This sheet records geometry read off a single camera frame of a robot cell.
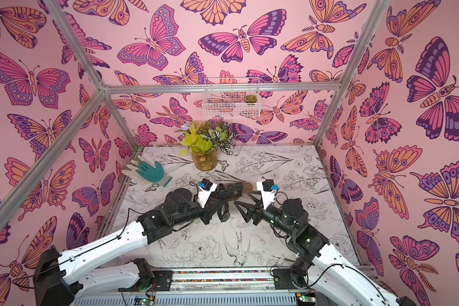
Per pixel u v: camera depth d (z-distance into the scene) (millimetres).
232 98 956
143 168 1080
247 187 922
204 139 976
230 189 913
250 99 925
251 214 581
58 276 399
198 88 929
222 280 746
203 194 619
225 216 690
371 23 725
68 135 727
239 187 913
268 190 571
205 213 630
